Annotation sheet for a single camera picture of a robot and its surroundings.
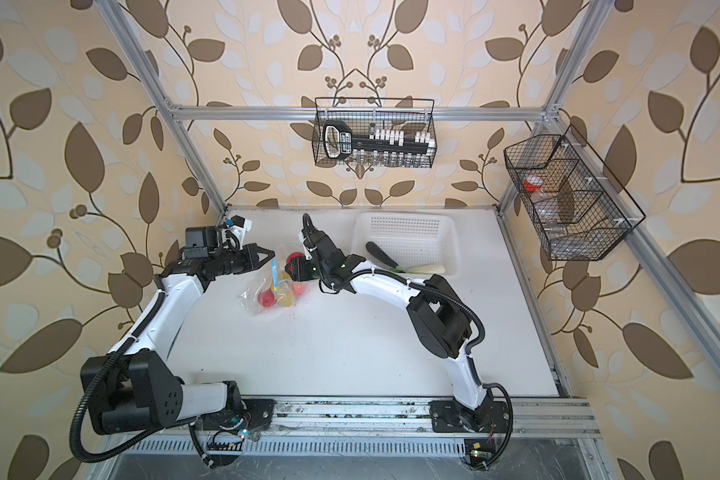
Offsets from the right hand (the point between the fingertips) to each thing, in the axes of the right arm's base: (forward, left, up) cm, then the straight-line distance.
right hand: (293, 269), depth 85 cm
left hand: (+1, +4, +7) cm, 8 cm away
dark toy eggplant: (+13, -25, -11) cm, 31 cm away
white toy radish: (+7, -40, -12) cm, 42 cm away
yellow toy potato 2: (-3, +2, +1) cm, 3 cm away
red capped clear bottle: (+13, -68, +18) cm, 71 cm away
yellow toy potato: (-6, +2, -6) cm, 9 cm away
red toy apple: (-5, +9, -9) cm, 13 cm away
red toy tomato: (+3, 0, +3) cm, 4 cm away
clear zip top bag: (-7, +4, -1) cm, 8 cm away
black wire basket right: (+3, -75, +20) cm, 77 cm away
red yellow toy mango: (0, +1, -11) cm, 11 cm away
